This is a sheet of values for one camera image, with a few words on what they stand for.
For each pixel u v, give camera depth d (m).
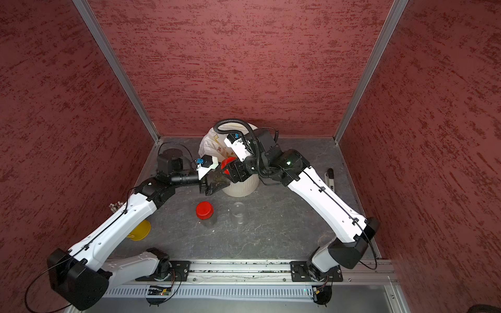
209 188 0.61
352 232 0.40
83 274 0.37
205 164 0.57
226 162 0.60
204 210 0.78
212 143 0.83
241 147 0.56
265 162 0.47
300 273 0.74
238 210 0.92
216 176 0.62
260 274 0.74
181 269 0.74
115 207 0.73
